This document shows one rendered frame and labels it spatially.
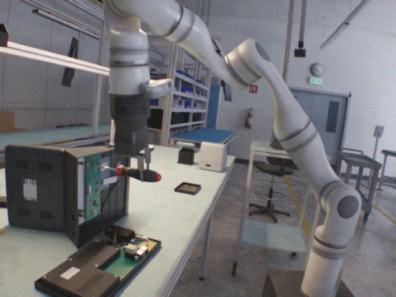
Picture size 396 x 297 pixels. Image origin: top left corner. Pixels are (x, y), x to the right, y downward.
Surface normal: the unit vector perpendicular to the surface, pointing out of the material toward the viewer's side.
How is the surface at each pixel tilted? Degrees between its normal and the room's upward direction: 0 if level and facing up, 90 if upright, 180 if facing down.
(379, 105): 90
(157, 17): 123
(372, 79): 90
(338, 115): 90
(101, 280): 0
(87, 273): 0
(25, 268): 0
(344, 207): 91
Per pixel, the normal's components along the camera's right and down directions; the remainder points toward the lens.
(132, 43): 0.36, 0.36
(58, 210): 0.11, 0.16
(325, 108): -0.22, 0.12
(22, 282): 0.11, -0.98
